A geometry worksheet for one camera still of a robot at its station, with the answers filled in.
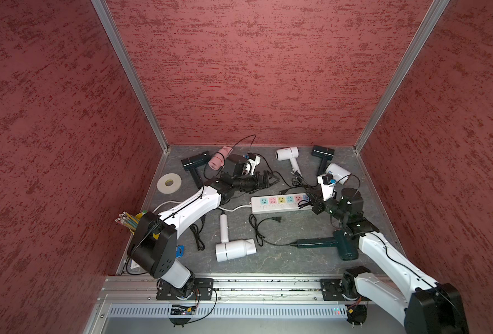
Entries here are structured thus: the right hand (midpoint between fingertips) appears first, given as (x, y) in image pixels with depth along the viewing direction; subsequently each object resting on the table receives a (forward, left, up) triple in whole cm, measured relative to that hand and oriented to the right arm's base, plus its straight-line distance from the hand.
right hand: (306, 194), depth 82 cm
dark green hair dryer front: (-18, -15, -12) cm, 27 cm away
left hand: (+1, +14, +6) cm, 15 cm away
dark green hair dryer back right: (+33, -19, -12) cm, 40 cm away
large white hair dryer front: (-18, +32, -9) cm, 38 cm away
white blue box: (-17, +52, -13) cm, 56 cm away
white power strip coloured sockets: (+3, +18, -13) cm, 22 cm away
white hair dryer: (+34, 0, -12) cm, 36 cm away
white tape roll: (+17, +65, -14) cm, 68 cm away
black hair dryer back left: (+27, +54, -10) cm, 61 cm away
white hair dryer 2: (+21, -25, -15) cm, 36 cm away
